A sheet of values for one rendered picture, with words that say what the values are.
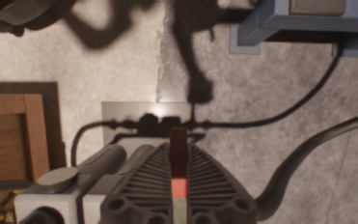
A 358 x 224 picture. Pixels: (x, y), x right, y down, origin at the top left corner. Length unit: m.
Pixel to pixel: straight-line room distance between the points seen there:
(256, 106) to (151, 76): 0.51
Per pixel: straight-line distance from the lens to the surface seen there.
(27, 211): 0.31
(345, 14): 0.64
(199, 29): 0.70
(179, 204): 0.21
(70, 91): 0.79
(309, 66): 0.89
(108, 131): 0.72
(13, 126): 0.77
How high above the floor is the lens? 0.63
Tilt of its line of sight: 83 degrees down
